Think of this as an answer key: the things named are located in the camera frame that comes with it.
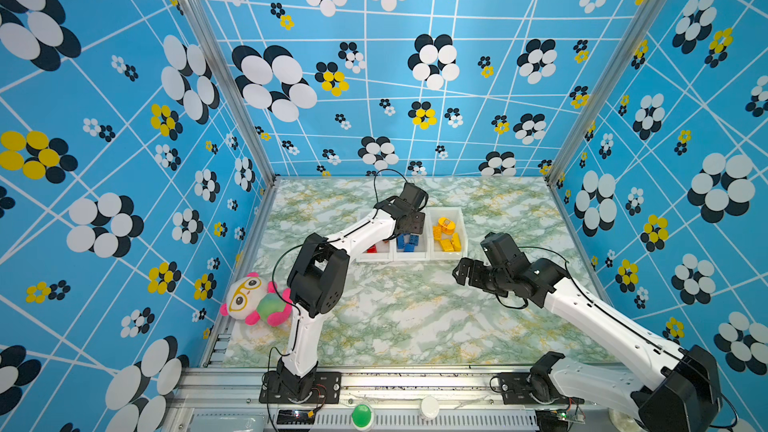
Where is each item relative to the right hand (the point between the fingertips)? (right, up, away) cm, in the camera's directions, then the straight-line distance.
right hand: (467, 276), depth 80 cm
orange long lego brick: (+1, +7, +18) cm, 19 cm away
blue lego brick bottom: (-13, +9, +20) cm, 25 cm away
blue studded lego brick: (-17, +7, +19) cm, 27 cm away
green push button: (-27, -25, -18) cm, 41 cm away
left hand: (-14, +15, +16) cm, 26 cm away
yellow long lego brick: (-1, +12, +22) cm, 25 cm away
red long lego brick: (-27, +4, +19) cm, 33 cm away
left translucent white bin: (-24, +4, +18) cm, 30 cm away
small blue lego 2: (-15, +5, +20) cm, 25 cm away
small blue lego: (-13, +8, +19) cm, 24 cm away
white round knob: (-12, -26, -14) cm, 32 cm away
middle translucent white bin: (-10, +4, +18) cm, 21 cm away
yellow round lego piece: (-5, +10, +22) cm, 25 cm away
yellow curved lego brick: (-2, +6, +19) cm, 20 cm away
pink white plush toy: (-60, -8, +5) cm, 61 cm away
